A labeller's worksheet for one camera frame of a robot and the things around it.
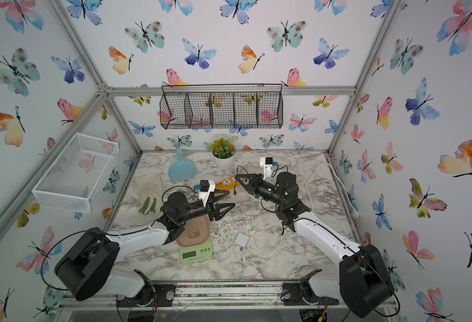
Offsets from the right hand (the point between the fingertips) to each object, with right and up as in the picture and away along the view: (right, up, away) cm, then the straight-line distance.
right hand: (237, 176), depth 70 cm
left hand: (-2, -8, +4) cm, 9 cm away
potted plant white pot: (-8, +12, +31) cm, 34 cm away
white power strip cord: (+55, -19, +26) cm, 64 cm away
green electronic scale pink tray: (-17, -28, +11) cm, 34 cm away
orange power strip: (-6, -5, +34) cm, 35 cm away
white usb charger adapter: (+1, -28, +17) cm, 32 cm away
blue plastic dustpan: (-32, +2, +41) cm, 52 cm away
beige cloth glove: (-46, -6, +34) cm, 58 cm away
